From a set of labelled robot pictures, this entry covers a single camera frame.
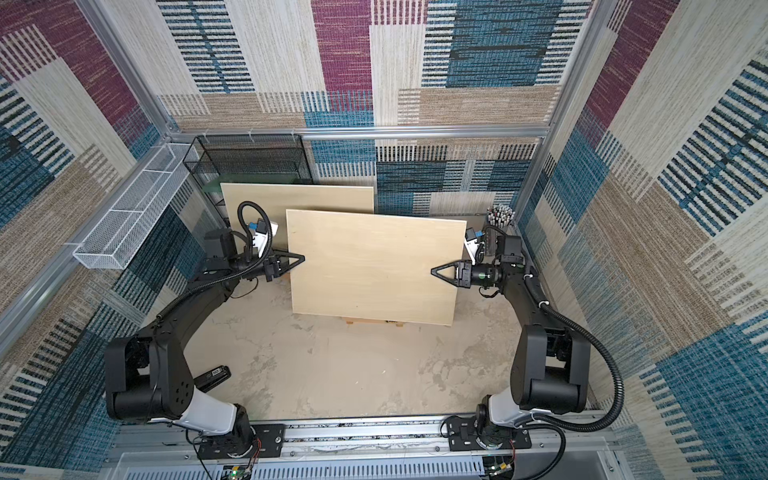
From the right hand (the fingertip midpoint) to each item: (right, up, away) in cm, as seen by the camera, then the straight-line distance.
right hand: (435, 274), depth 79 cm
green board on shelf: (-73, +28, +26) cm, 82 cm away
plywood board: (-16, +2, -2) cm, 16 cm away
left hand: (-34, +4, +1) cm, 34 cm away
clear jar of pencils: (+23, +17, +17) cm, 34 cm away
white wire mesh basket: (-76, +8, -9) cm, 77 cm away
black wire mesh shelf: (-61, +38, +25) cm, 76 cm away
